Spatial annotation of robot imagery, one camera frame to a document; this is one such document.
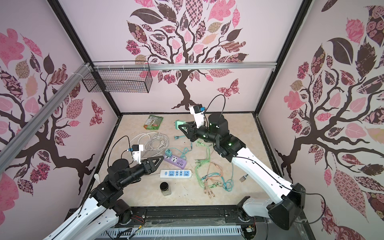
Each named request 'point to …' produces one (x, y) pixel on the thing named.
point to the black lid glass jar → (164, 188)
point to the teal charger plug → (168, 152)
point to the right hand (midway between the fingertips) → (182, 123)
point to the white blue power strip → (176, 174)
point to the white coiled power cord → (154, 143)
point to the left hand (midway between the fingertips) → (162, 161)
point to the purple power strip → (176, 161)
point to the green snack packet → (153, 122)
